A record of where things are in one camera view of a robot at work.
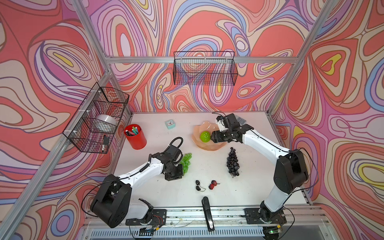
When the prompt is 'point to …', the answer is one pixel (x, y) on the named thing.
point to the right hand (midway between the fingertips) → (216, 139)
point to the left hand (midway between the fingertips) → (184, 175)
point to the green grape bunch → (185, 161)
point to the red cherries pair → (213, 183)
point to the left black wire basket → (93, 127)
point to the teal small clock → (170, 124)
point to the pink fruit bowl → (209, 146)
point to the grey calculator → (241, 121)
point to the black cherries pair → (198, 186)
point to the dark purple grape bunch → (232, 165)
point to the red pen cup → (135, 136)
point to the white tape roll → (105, 121)
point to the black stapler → (209, 216)
